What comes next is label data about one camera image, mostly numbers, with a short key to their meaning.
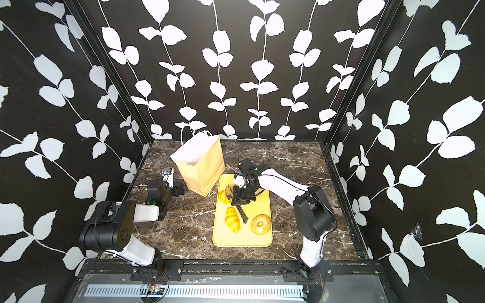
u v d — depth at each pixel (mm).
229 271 750
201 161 779
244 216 747
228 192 921
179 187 873
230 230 832
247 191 734
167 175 796
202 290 701
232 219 845
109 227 460
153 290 703
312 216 476
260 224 841
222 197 904
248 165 721
